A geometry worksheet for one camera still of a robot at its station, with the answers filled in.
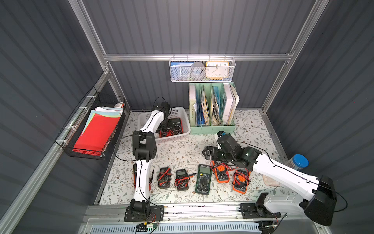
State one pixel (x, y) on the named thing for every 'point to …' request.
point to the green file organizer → (212, 107)
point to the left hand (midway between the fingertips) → (164, 129)
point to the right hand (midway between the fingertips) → (211, 151)
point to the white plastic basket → (180, 112)
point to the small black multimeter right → (182, 179)
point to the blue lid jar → (299, 162)
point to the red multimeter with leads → (175, 126)
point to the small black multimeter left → (164, 177)
